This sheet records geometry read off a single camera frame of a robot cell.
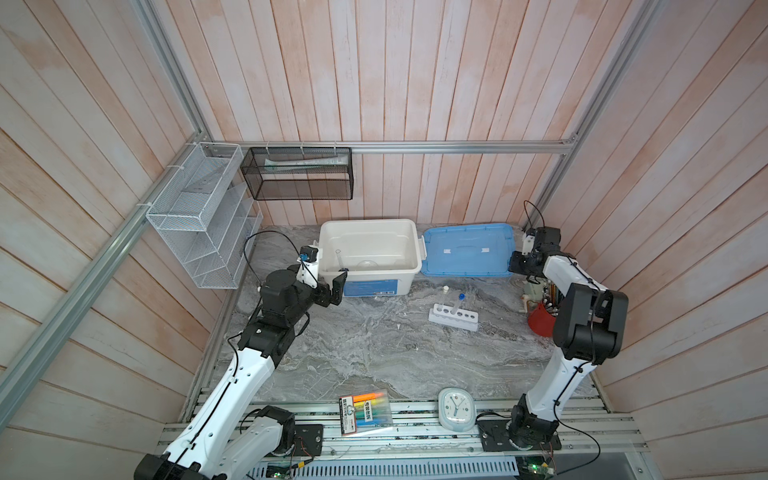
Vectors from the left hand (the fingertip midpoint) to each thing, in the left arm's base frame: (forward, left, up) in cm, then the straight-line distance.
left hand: (330, 274), depth 75 cm
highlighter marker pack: (-27, -9, -24) cm, 37 cm away
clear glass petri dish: (+21, -8, -24) cm, 33 cm away
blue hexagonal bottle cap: (+20, 0, -24) cm, 32 cm away
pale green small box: (+8, -63, -21) cm, 67 cm away
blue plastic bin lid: (+27, -47, -21) cm, 58 cm away
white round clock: (-26, -33, -23) cm, 48 cm away
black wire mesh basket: (+46, +16, -2) cm, 49 cm away
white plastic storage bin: (+26, -14, -25) cm, 39 cm away
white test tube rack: (-1, -38, -23) cm, 45 cm away
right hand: (+18, -60, -17) cm, 65 cm away
